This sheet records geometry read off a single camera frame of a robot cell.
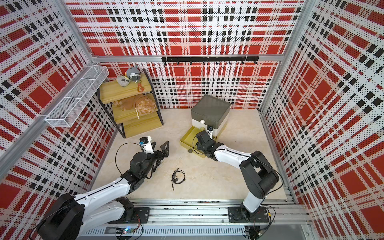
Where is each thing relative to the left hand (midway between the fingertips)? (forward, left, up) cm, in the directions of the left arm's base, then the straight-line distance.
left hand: (164, 141), depth 83 cm
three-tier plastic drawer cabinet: (+19, -26, +5) cm, 33 cm away
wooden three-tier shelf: (+26, +31, -14) cm, 43 cm away
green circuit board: (-40, +14, -14) cm, 45 cm away
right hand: (+6, -24, -8) cm, 25 cm away
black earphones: (-14, -5, -16) cm, 22 cm away
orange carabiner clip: (+26, +15, +17) cm, 35 cm away
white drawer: (+13, -21, 0) cm, 25 cm away
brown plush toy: (+21, +13, +10) cm, 26 cm away
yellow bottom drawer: (+11, -12, -17) cm, 23 cm away
